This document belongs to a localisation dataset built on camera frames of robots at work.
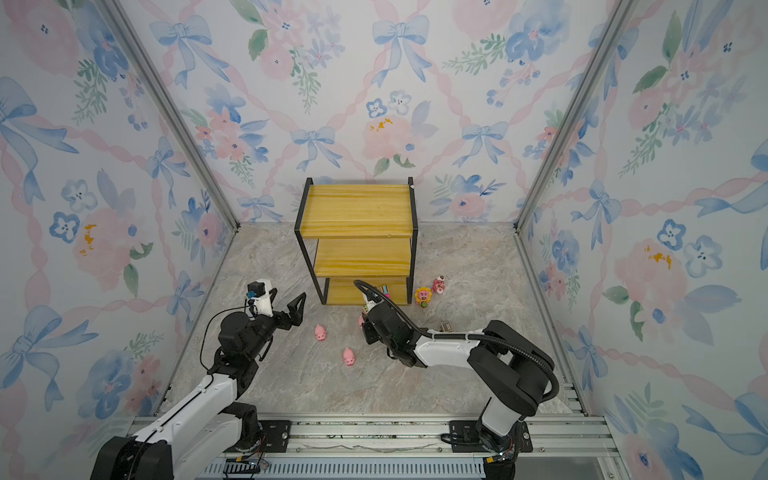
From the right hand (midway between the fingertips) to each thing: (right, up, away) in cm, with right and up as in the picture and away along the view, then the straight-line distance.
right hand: (366, 314), depth 89 cm
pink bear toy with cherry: (+23, +8, +9) cm, 26 cm away
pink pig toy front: (-5, -12, -3) cm, 13 cm away
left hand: (-20, +8, -7) cm, 23 cm away
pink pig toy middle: (-2, -3, +3) cm, 5 cm away
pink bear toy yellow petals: (+17, +4, +6) cm, 19 cm away
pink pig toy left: (-14, -6, +1) cm, 15 cm away
